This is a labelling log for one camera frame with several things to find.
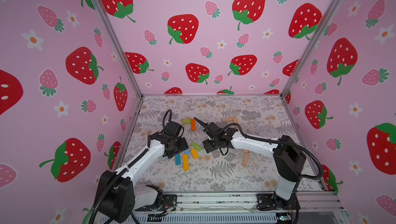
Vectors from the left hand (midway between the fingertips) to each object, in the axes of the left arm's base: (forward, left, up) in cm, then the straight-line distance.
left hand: (185, 148), depth 85 cm
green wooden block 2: (+5, -6, -7) cm, 10 cm away
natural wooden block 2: (+25, -33, -8) cm, 42 cm away
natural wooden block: (+26, -27, -8) cm, 39 cm away
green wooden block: (+23, +2, -6) cm, 24 cm away
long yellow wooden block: (-5, 0, -8) cm, 10 cm away
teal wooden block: (-3, +4, -8) cm, 9 cm away
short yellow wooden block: (0, -5, -7) cm, 9 cm away
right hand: (+1, -12, -1) cm, 12 cm away
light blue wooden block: (+1, -1, -7) cm, 7 cm away
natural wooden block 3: (-3, -35, -8) cm, 36 cm away
